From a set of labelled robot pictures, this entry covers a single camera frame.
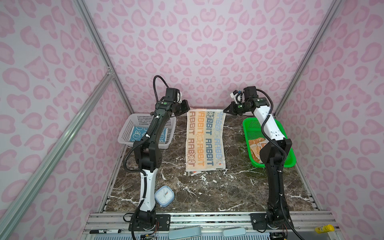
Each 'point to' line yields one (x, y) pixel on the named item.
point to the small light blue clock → (164, 196)
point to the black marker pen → (105, 231)
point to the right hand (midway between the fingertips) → (227, 108)
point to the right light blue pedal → (234, 232)
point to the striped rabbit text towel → (205, 140)
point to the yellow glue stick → (327, 228)
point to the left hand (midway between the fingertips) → (189, 104)
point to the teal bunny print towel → (130, 132)
